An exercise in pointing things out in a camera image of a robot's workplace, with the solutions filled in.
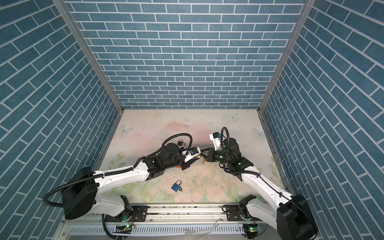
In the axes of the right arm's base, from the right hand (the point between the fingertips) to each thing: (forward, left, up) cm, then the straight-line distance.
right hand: (197, 152), depth 77 cm
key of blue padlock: (-14, +8, -17) cm, 24 cm away
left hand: (0, 0, -1) cm, 2 cm away
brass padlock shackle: (-4, -4, +1) cm, 6 cm away
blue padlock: (-12, +11, -17) cm, 24 cm away
